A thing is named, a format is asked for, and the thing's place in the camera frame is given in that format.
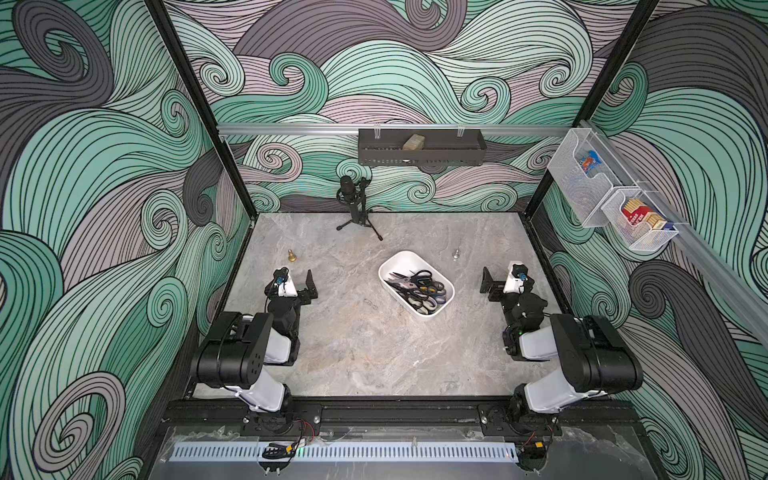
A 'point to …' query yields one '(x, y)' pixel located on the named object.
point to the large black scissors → (419, 277)
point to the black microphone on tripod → (357, 199)
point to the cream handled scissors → (420, 304)
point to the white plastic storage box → (416, 284)
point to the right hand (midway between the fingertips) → (506, 270)
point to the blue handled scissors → (439, 295)
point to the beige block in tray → (414, 142)
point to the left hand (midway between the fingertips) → (293, 271)
